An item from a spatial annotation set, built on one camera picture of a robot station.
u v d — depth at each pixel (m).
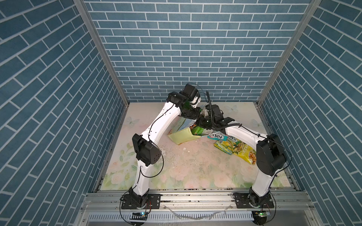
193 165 0.87
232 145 0.94
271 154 0.49
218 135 0.96
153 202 0.74
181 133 0.80
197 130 0.85
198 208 0.73
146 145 0.49
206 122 0.78
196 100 0.70
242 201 0.73
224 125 0.64
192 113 0.70
